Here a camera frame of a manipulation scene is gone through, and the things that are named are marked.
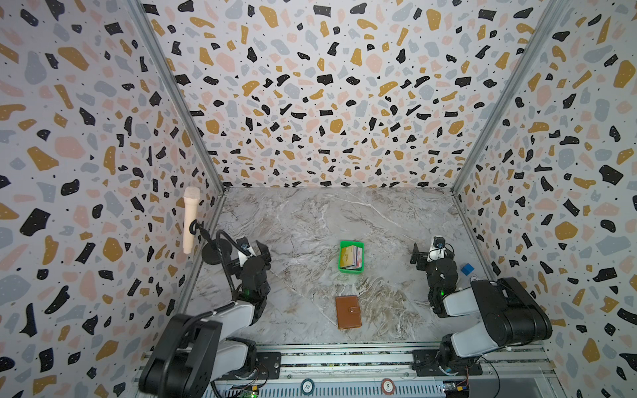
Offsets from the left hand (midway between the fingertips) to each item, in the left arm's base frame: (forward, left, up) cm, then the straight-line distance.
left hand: (249, 244), depth 84 cm
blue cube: (-4, -79, -14) cm, 80 cm away
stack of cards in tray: (+1, -35, -12) cm, 37 cm away
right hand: (+2, -66, -5) cm, 66 cm away
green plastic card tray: (+9, -36, -14) cm, 40 cm away
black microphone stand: (+5, +20, -12) cm, 24 cm away
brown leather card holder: (-18, -33, -14) cm, 41 cm away
